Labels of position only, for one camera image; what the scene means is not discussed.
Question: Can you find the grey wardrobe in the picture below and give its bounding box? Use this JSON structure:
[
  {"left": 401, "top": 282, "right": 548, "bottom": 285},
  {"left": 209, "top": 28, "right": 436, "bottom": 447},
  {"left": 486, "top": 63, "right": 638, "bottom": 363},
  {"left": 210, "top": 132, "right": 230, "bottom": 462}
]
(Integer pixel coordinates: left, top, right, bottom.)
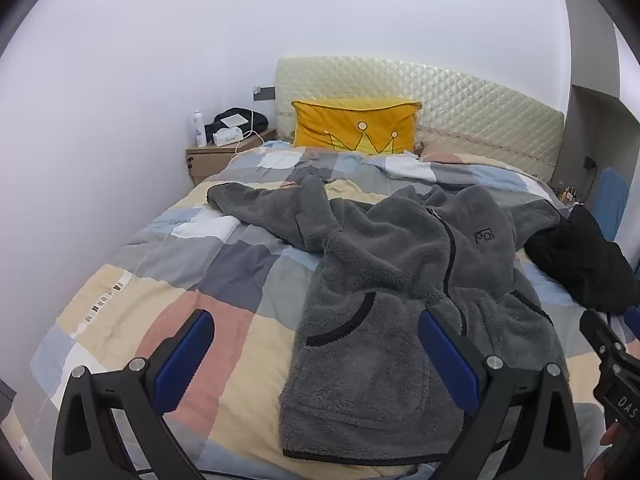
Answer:
[{"left": 555, "top": 0, "right": 640, "bottom": 196}]

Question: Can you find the person's right hand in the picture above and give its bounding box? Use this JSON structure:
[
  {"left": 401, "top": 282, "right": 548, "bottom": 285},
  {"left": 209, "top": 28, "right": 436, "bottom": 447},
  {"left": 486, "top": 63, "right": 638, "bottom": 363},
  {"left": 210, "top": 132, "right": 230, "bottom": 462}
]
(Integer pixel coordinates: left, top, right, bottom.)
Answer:
[{"left": 586, "top": 422, "right": 622, "bottom": 480}]

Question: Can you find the blue chair back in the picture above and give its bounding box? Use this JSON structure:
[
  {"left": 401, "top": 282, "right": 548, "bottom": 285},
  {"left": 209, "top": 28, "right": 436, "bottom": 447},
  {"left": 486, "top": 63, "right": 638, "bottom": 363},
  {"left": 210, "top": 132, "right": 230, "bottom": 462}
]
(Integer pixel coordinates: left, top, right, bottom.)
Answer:
[{"left": 590, "top": 167, "right": 631, "bottom": 241}]

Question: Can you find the wooden nightstand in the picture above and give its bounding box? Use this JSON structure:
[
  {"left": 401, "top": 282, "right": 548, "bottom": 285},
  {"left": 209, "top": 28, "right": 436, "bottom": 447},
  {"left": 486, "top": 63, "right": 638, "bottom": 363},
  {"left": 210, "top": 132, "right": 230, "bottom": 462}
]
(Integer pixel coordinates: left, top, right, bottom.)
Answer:
[{"left": 186, "top": 127, "right": 278, "bottom": 187}]

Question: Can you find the checkered quilt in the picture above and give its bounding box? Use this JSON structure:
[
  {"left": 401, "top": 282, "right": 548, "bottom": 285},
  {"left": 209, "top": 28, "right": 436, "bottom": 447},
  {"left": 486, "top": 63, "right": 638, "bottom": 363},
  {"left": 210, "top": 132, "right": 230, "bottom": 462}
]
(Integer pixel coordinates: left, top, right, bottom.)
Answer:
[{"left": 30, "top": 140, "right": 640, "bottom": 480}]

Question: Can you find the white charging cable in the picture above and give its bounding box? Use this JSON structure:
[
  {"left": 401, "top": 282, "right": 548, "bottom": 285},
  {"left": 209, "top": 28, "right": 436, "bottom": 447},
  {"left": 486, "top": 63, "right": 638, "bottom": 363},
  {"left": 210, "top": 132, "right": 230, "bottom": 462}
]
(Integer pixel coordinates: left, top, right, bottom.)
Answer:
[{"left": 235, "top": 110, "right": 266, "bottom": 156}]

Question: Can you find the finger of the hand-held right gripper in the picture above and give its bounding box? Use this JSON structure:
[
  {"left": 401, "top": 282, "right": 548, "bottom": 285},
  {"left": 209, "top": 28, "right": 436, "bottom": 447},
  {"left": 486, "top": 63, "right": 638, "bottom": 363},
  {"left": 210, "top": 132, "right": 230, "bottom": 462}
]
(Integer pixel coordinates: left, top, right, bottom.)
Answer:
[
  {"left": 579, "top": 308, "right": 640, "bottom": 362},
  {"left": 622, "top": 306, "right": 640, "bottom": 346}
]

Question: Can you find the cream quilted headboard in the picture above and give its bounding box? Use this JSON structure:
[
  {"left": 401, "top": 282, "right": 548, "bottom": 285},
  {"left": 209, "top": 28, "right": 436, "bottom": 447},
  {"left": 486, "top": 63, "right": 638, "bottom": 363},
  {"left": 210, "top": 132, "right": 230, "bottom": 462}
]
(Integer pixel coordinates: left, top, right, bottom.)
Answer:
[{"left": 272, "top": 56, "right": 566, "bottom": 183}]

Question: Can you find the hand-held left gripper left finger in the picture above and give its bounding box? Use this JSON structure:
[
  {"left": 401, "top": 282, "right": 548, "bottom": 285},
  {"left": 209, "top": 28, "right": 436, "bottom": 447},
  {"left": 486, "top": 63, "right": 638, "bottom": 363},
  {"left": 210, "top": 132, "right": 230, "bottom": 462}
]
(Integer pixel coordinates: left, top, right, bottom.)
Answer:
[{"left": 52, "top": 309, "right": 216, "bottom": 480}]

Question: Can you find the grey fleece jacket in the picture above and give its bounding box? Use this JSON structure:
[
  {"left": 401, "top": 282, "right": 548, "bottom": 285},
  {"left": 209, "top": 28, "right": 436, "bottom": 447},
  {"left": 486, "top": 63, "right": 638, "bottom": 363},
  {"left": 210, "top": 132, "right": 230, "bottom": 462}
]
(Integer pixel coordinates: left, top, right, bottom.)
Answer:
[{"left": 206, "top": 175, "right": 568, "bottom": 463}]

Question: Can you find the black bag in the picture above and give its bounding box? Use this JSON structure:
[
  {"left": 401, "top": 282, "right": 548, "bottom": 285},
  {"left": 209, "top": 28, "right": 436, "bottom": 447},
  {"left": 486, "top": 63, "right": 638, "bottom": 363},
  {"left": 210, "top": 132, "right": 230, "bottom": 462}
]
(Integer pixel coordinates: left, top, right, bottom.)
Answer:
[{"left": 204, "top": 107, "right": 269, "bottom": 142}]

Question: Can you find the pink pillow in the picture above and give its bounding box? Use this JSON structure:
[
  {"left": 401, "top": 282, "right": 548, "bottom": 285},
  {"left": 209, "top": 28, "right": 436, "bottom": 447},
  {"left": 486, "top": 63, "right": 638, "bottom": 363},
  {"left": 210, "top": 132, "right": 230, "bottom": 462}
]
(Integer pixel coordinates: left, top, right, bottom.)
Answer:
[{"left": 420, "top": 141, "right": 506, "bottom": 163}]

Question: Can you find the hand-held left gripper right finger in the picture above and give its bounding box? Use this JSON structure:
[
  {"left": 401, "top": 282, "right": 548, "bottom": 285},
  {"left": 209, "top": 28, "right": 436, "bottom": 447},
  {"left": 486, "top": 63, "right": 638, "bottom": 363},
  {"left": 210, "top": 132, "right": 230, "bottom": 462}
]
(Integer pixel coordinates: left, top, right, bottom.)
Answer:
[{"left": 417, "top": 307, "right": 585, "bottom": 480}]

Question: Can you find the yellow crown pillow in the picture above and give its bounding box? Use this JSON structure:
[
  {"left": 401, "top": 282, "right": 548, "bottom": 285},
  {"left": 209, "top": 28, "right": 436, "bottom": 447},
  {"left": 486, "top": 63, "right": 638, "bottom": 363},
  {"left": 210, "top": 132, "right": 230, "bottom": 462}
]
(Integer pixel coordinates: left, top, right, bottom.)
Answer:
[{"left": 291, "top": 99, "right": 423, "bottom": 156}]

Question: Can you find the black cloth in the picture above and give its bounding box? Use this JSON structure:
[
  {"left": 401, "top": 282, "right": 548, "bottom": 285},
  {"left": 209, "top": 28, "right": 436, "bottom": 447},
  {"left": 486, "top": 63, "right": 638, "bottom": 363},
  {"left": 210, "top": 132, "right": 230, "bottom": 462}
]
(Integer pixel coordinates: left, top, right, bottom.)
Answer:
[{"left": 522, "top": 204, "right": 640, "bottom": 313}]

